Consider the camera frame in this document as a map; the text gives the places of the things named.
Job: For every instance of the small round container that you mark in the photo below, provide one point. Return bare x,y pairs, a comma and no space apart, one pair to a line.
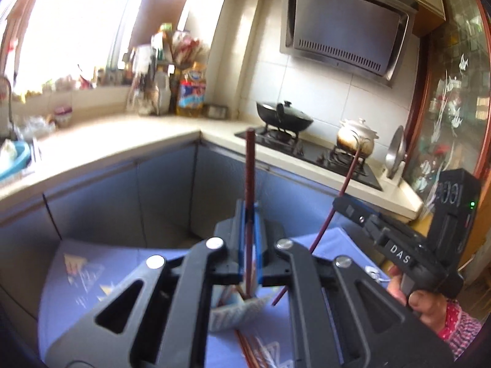
63,117

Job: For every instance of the dark red thin chopstick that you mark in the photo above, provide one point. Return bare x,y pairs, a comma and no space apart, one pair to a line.
350,172

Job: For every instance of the small steel box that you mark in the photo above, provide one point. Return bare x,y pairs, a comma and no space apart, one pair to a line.
216,112

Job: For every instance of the pile of wooden chopsticks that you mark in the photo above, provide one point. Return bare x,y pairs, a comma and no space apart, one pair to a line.
245,352

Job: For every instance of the kitchen counter with blue cabinets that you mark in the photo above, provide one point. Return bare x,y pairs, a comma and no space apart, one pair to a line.
153,199

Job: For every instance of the dark red thick chopstick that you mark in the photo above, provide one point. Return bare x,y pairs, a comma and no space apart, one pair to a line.
250,168

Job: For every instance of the cooking oil bottle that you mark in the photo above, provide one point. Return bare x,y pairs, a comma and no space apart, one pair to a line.
191,96

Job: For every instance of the range hood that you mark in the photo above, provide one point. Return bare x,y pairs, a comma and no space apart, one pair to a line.
345,27

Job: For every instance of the white plastic jug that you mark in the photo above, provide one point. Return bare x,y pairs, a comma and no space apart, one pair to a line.
163,94

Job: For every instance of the glass cabinet door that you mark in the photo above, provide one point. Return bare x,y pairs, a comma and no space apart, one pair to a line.
452,84

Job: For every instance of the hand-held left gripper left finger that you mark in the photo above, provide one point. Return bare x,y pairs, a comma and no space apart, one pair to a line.
241,245

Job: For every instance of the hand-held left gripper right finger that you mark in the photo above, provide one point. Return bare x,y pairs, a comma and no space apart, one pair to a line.
257,245

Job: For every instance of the person's right hand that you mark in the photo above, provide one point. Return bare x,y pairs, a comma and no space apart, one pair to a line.
429,306

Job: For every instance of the blue printed tablecloth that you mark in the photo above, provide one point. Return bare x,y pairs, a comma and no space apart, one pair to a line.
126,253

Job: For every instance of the light blue plastic utensil basket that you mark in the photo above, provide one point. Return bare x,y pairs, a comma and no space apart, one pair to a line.
238,312

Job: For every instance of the blue plastic basin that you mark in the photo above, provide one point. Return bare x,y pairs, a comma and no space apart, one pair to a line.
17,159

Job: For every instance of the group of condiment bottles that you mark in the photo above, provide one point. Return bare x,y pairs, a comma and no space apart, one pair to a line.
153,57

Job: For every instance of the person's right forearm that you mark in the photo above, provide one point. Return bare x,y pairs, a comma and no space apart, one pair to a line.
460,326

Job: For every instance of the steel pot lid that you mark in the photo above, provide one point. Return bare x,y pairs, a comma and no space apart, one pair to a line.
395,153

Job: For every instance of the black wok with lid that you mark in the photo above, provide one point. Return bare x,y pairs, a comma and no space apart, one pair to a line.
284,117

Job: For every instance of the black gas stove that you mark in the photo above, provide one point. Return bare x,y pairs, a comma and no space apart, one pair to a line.
318,157

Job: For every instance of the white clay pot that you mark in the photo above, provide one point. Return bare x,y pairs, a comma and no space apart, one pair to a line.
356,138

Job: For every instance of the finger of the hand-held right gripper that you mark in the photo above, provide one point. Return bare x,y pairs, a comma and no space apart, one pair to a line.
351,210

